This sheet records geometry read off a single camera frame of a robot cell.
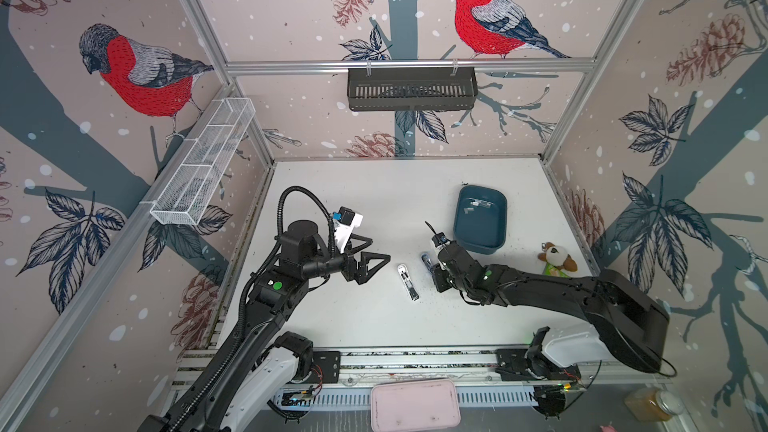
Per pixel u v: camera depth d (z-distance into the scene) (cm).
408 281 87
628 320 43
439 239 77
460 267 66
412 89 104
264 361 59
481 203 107
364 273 60
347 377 73
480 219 101
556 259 91
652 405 62
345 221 61
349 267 60
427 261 90
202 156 79
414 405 67
